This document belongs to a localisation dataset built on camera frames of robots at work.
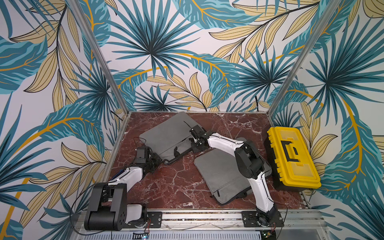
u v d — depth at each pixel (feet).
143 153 2.31
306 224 2.44
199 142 2.42
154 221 2.40
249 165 1.82
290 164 2.45
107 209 1.36
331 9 2.28
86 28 2.42
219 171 2.87
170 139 3.30
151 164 2.53
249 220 2.41
